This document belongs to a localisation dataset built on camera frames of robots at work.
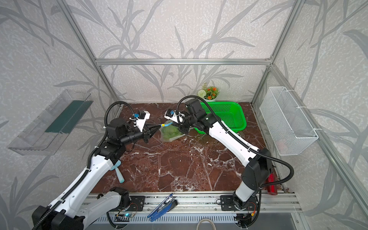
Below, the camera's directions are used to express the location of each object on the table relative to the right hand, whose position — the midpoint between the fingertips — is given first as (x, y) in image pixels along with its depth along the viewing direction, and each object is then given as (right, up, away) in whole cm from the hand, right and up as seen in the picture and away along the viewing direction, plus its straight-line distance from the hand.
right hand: (173, 121), depth 75 cm
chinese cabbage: (-5, -5, +1) cm, 7 cm away
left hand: (-6, -3, -5) cm, 8 cm away
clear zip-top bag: (-2, -1, 0) cm, 3 cm away
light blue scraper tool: (-32, -32, +6) cm, 45 cm away
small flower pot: (+24, +19, +33) cm, 45 cm away
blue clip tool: (-3, -43, -4) cm, 43 cm away
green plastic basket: (+41, +5, +37) cm, 55 cm away
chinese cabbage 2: (-2, -7, +11) cm, 13 cm away
